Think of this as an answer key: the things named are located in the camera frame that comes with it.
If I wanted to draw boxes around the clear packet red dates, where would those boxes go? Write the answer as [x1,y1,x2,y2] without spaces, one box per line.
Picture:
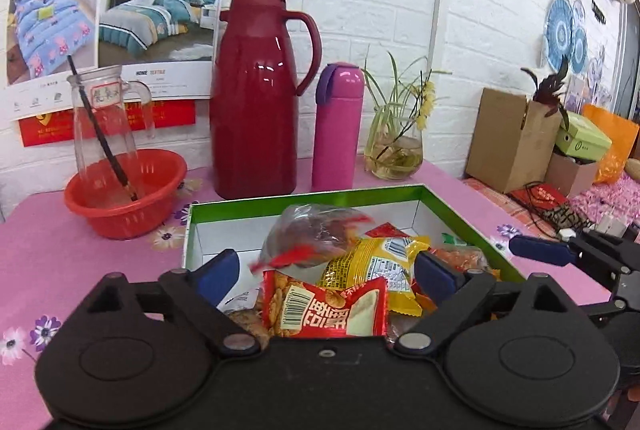
[250,204,373,274]

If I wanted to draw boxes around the green cardboard snack box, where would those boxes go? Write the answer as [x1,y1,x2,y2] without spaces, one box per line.
[182,184,523,300]

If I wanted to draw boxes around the red cracker snack packet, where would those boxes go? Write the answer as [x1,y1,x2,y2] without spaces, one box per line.
[262,270,387,339]

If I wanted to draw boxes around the yellow snack packet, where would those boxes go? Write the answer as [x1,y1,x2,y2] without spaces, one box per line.
[318,236,431,317]

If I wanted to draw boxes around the green shoe box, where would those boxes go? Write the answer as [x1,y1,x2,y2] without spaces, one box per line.
[555,112,612,161]

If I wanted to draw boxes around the brown cardboard box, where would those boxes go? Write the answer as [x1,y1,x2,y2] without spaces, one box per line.
[465,88,562,193]

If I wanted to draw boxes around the orange plastic bag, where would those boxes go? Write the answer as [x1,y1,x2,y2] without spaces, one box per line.
[582,104,639,183]

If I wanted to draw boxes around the red plastic basin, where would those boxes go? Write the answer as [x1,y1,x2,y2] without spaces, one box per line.
[64,149,186,239]

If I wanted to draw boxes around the clear glass pitcher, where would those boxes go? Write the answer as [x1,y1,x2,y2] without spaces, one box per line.
[67,64,156,206]

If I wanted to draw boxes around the glass vase with plant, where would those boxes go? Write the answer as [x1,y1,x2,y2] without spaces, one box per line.
[361,53,445,181]

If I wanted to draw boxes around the dark red leafy plant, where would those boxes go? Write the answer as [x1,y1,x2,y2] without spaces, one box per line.
[521,56,570,128]

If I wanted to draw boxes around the black stirring stick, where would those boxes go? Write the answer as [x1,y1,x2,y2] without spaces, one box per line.
[66,54,139,203]

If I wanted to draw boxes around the pink thermos bottle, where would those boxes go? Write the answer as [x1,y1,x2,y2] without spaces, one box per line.
[311,62,364,192]

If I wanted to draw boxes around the dark red thermos jug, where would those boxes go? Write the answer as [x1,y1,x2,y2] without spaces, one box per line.
[209,0,322,199]

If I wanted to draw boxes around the bedding calendar poster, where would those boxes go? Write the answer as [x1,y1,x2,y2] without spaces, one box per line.
[2,0,221,146]

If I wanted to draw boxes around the blue decorative wall plates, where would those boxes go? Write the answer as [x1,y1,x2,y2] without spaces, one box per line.
[542,0,588,75]

